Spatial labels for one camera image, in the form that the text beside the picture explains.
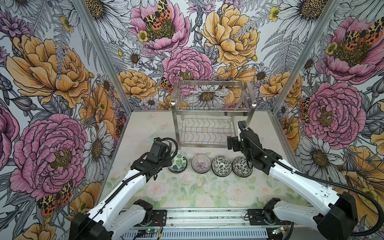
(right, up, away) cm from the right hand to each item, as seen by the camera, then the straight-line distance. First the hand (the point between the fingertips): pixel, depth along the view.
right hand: (237, 140), depth 80 cm
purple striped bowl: (-19, -15, +11) cm, 26 cm away
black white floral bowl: (-7, -16, +9) cm, 20 cm away
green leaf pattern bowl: (-31, -14, +8) cm, 35 cm away
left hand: (-38, -12, +2) cm, 40 cm away
